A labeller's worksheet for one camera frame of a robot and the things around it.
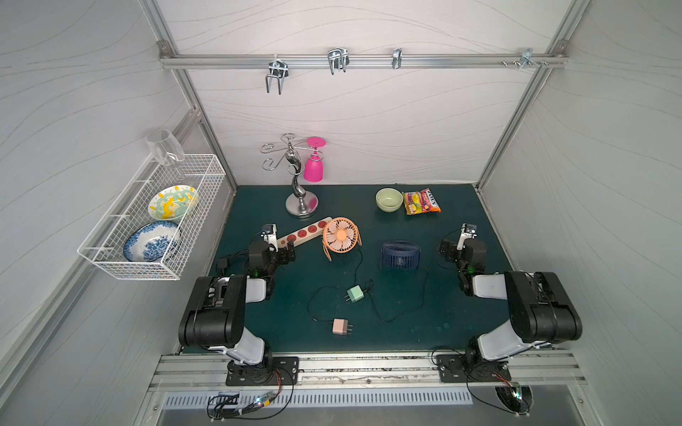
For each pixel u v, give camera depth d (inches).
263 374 26.5
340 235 37.3
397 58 30.7
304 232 39.9
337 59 30.1
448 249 34.1
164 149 26.2
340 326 31.4
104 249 21.7
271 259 30.3
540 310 18.2
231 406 27.5
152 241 24.7
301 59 30.6
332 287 35.7
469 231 32.3
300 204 44.6
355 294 33.9
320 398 27.6
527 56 30.1
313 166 41.2
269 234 31.9
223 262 36.6
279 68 30.8
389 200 43.8
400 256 36.5
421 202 43.4
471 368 26.5
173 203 27.7
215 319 17.7
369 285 35.6
